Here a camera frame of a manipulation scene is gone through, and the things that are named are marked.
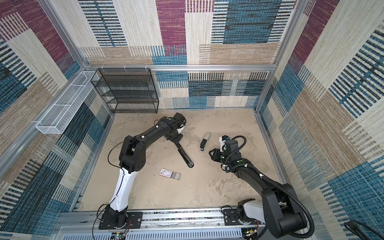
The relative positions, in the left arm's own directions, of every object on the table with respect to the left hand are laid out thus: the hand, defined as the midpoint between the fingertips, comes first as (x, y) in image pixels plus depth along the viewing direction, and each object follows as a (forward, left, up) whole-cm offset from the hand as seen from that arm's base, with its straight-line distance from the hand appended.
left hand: (176, 138), depth 100 cm
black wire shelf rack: (+32, +36, +15) cm, 51 cm away
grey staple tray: (-24, -1, -3) cm, 24 cm away
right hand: (-15, -21, +4) cm, 26 cm away
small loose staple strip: (0, -14, -2) cm, 14 cm away
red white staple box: (-23, +5, -2) cm, 23 cm away
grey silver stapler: (-4, -18, +2) cm, 19 cm away
